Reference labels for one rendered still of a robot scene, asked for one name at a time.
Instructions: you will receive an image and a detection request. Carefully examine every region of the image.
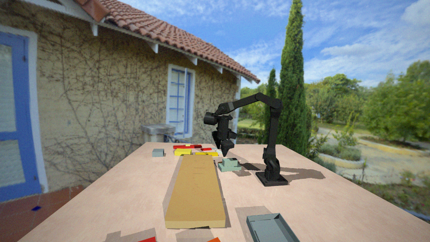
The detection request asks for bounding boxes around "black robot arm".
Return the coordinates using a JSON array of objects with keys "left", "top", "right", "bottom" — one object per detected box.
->
[{"left": 204, "top": 92, "right": 283, "bottom": 182}]

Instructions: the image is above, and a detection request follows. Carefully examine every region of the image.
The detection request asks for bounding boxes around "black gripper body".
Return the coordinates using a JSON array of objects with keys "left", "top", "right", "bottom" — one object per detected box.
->
[{"left": 212, "top": 127, "right": 234, "bottom": 149}]

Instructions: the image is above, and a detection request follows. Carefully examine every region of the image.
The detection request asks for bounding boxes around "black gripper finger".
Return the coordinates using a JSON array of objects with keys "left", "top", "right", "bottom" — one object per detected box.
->
[
  {"left": 221, "top": 147, "right": 229, "bottom": 157},
  {"left": 213, "top": 137, "right": 221, "bottom": 149}
]

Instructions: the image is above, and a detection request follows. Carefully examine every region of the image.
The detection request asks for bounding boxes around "long red rectangular bar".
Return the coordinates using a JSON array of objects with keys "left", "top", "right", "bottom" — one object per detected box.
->
[
  {"left": 139, "top": 237, "right": 156, "bottom": 242},
  {"left": 173, "top": 144, "right": 202, "bottom": 149}
]

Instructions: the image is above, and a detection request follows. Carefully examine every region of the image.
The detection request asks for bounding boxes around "tan floor panel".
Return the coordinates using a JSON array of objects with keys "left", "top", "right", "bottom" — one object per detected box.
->
[{"left": 165, "top": 154, "right": 226, "bottom": 229}]

